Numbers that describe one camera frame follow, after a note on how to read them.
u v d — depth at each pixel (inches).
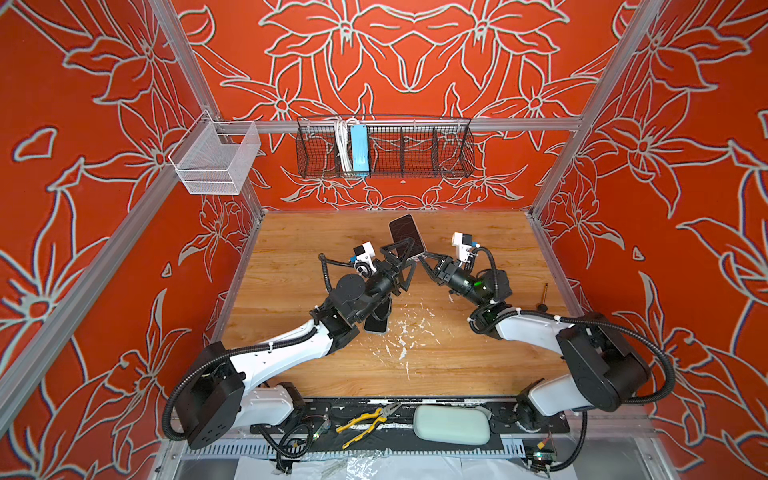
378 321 36.2
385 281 24.5
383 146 38.6
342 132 34.5
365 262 25.9
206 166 34.6
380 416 28.6
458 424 27.7
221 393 15.8
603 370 17.0
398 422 28.6
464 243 28.5
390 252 24.1
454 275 27.0
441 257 28.1
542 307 36.0
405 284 27.3
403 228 32.1
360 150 35.4
